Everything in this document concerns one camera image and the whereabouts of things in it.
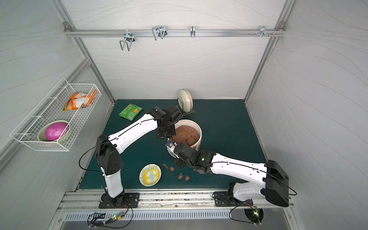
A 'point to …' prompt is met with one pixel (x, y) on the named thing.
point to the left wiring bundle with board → (100, 219)
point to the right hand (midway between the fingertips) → (177, 150)
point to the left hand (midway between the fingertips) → (172, 137)
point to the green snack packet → (131, 111)
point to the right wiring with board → (256, 219)
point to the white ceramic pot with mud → (189, 132)
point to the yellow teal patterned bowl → (150, 175)
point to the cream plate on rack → (185, 100)
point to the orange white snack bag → (79, 100)
